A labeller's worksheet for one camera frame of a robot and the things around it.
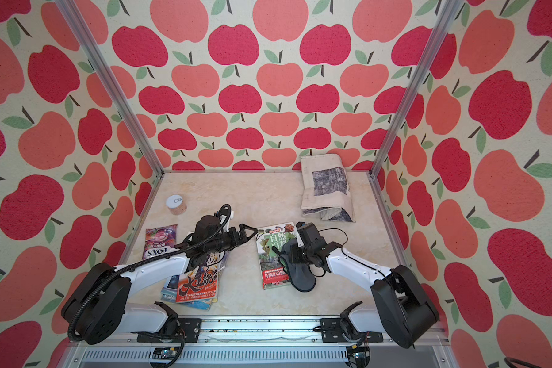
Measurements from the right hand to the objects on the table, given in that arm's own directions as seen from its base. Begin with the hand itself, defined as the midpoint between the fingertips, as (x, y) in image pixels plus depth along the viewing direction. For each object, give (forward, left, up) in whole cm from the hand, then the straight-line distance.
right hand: (291, 256), depth 88 cm
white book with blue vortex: (-17, +43, 0) cm, 46 cm away
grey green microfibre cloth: (-9, -4, +5) cm, 11 cm away
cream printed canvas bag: (+33, -14, +4) cm, 36 cm away
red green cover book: (-7, +6, 0) cm, 10 cm away
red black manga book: (-14, +33, +1) cm, 36 cm away
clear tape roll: (+18, +54, +4) cm, 57 cm away
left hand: (+1, +14, +10) cm, 17 cm away
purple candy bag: (+2, +55, 0) cm, 55 cm away
